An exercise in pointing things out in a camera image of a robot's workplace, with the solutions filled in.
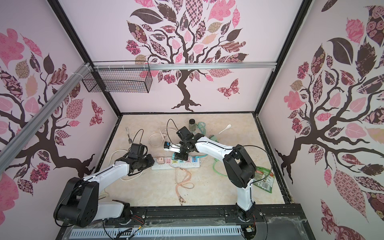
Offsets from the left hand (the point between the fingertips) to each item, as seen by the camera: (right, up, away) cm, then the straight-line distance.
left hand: (154, 163), depth 90 cm
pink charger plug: (+5, +2, -4) cm, 6 cm away
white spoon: (+50, +23, +20) cm, 59 cm away
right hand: (+14, +7, -3) cm, 16 cm away
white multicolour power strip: (+24, 0, -1) cm, 24 cm away
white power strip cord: (-23, +7, +7) cm, 25 cm away
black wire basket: (-24, +55, +4) cm, 60 cm away
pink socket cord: (+3, +16, +13) cm, 21 cm away
